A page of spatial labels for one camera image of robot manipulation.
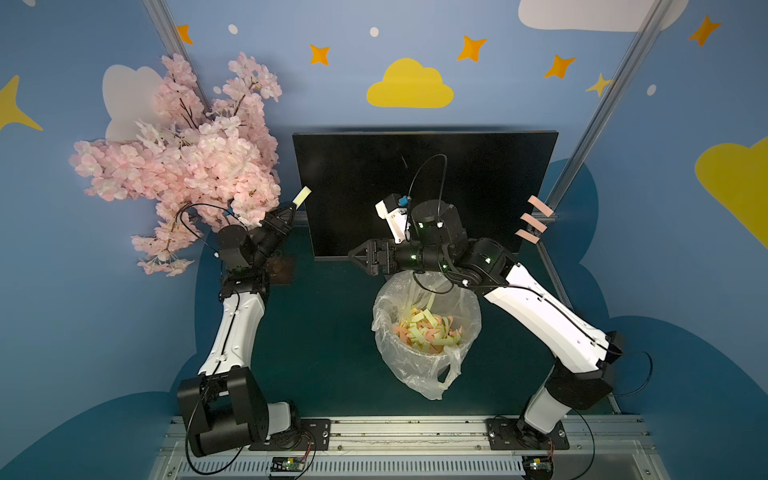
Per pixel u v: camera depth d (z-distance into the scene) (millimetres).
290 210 717
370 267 523
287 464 718
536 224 787
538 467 732
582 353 413
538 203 764
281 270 1070
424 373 625
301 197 733
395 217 547
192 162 532
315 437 744
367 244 520
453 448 739
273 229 650
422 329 835
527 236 826
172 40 728
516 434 689
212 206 606
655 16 699
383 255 514
